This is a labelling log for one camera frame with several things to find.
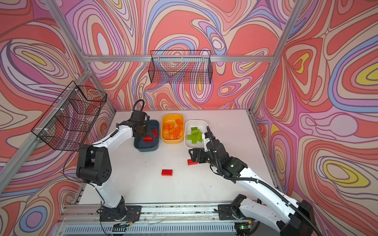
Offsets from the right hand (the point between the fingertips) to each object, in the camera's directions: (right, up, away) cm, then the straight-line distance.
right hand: (197, 154), depth 76 cm
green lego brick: (-1, +13, +29) cm, 31 cm away
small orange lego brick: (-20, +7, +26) cm, 34 cm away
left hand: (-30, +12, +19) cm, 38 cm away
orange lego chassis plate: (-13, +10, +28) cm, 33 cm away
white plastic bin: (+5, +15, +31) cm, 35 cm away
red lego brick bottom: (-18, -13, +10) cm, 24 cm away
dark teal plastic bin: (-35, +1, +20) cm, 40 cm away
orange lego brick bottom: (-21, +14, +32) cm, 41 cm away
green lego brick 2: (-1, +4, +23) cm, 23 cm away
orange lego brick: (-12, +17, +33) cm, 39 cm away
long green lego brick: (-2, +7, +25) cm, 26 cm away
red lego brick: (-32, +6, +22) cm, 40 cm away
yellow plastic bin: (-18, +20, +35) cm, 44 cm away
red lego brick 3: (-4, -8, +13) cm, 16 cm away
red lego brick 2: (-28, +10, +22) cm, 37 cm away
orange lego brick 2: (-18, +14, +32) cm, 39 cm away
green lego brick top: (+1, +9, +28) cm, 29 cm away
